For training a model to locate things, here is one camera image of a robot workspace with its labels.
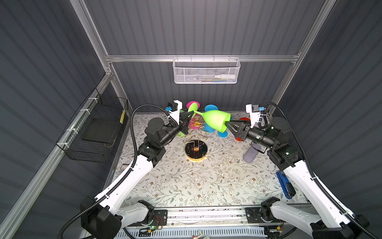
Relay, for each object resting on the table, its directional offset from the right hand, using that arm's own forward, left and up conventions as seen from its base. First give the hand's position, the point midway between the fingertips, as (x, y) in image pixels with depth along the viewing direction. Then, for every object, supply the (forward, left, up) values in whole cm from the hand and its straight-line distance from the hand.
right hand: (229, 124), depth 62 cm
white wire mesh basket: (+75, +6, -18) cm, 77 cm away
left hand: (+6, +15, +2) cm, 16 cm away
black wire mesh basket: (+3, +63, -7) cm, 64 cm away
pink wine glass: (+11, +15, -9) cm, 20 cm away
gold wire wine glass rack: (+13, +15, -36) cm, 41 cm away
